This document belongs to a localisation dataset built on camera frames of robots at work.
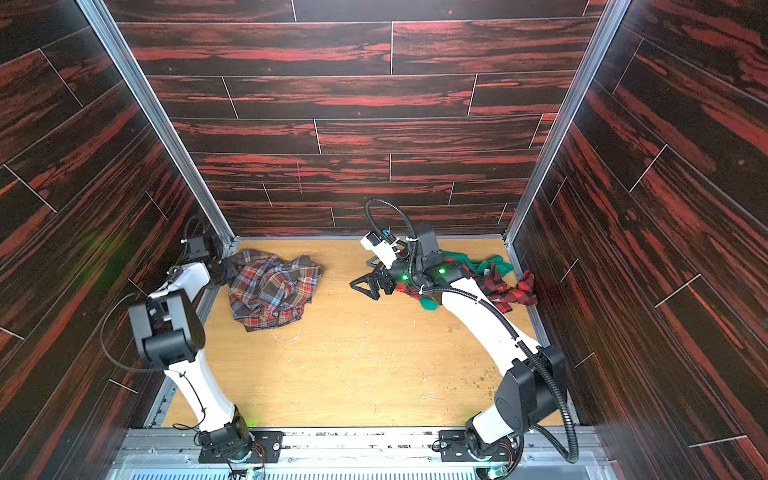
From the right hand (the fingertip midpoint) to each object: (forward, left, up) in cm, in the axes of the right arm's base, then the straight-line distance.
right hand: (366, 269), depth 76 cm
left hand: (+13, +49, -19) cm, 54 cm away
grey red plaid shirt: (+4, +33, -17) cm, 38 cm away
